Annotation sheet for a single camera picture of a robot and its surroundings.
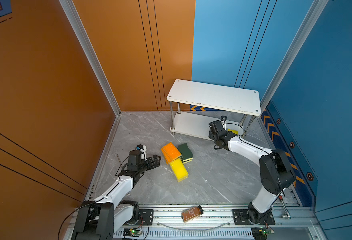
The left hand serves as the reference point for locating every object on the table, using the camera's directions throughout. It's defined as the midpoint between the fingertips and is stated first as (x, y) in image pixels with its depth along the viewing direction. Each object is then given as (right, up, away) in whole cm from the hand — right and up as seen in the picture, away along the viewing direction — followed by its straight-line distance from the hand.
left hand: (154, 158), depth 89 cm
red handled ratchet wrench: (+68, -24, -16) cm, 74 cm away
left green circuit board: (-8, -32, -18) cm, 37 cm away
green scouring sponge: (+19, +2, +3) cm, 19 cm away
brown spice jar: (+21, -23, -18) cm, 36 cm away
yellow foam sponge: (+51, +15, +8) cm, 54 cm away
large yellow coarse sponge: (+15, -6, -5) cm, 16 cm away
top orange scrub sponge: (+10, +4, +3) cm, 11 cm away
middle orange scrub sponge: (+8, -1, +2) cm, 8 cm away
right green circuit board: (+54, -32, -18) cm, 66 cm away
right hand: (+39, +15, +5) cm, 42 cm away
